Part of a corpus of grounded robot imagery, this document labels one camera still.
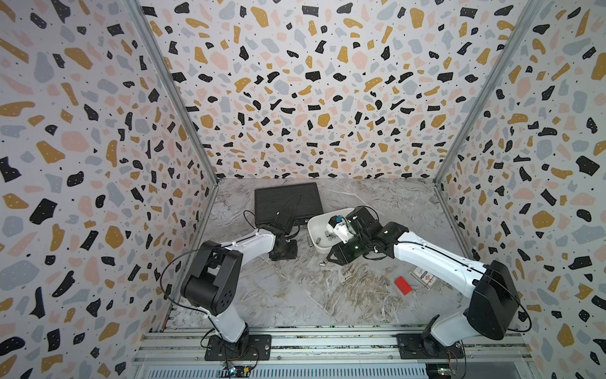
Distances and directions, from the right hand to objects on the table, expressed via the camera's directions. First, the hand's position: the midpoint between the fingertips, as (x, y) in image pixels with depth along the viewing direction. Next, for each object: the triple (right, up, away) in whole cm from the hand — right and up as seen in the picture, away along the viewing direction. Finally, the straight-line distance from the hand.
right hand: (330, 256), depth 78 cm
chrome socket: (-4, +2, +20) cm, 21 cm away
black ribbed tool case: (-14, +18, +30) cm, 38 cm away
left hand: (-14, -2, +15) cm, 21 cm away
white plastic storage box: (-2, +2, +20) cm, 20 cm away
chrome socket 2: (-3, -6, +13) cm, 15 cm away
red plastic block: (+26, -12, +6) cm, 29 cm away
